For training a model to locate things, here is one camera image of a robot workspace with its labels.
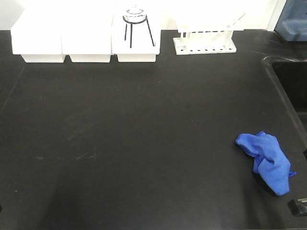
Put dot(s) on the white test tube rack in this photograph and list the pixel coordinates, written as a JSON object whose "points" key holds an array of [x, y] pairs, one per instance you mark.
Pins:
{"points": [[204, 46]]}

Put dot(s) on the clear glass dish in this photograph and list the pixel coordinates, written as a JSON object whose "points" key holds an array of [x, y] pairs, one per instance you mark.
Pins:
{"points": [[134, 14]]}

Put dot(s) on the white plastic bin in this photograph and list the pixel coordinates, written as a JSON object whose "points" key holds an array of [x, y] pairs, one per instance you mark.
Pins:
{"points": [[36, 43], [88, 45], [139, 51]]}

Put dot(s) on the black sink basin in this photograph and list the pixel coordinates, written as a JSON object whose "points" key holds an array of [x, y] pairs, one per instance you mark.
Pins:
{"points": [[292, 79]]}

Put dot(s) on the blue-grey plastic container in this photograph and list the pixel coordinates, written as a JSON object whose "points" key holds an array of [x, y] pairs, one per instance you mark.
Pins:
{"points": [[293, 26]]}

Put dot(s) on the clear glass pipette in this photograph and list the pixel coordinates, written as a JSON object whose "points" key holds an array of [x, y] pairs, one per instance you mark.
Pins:
{"points": [[236, 21]]}

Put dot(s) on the blue cloth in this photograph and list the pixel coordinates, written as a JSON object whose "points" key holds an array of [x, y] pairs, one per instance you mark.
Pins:
{"points": [[271, 160]]}

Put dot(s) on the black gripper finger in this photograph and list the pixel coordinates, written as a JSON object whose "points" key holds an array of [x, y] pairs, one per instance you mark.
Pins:
{"points": [[305, 153]]}

